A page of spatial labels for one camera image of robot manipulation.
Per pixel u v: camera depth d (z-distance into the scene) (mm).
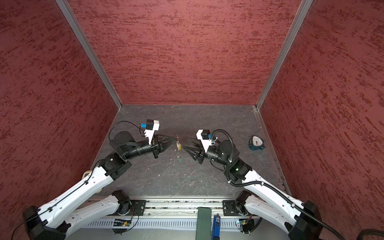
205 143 568
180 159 947
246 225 711
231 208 744
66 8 711
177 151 616
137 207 743
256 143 947
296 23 769
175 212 734
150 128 533
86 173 833
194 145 656
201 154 568
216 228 666
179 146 619
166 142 597
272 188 463
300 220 393
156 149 535
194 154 588
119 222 726
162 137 572
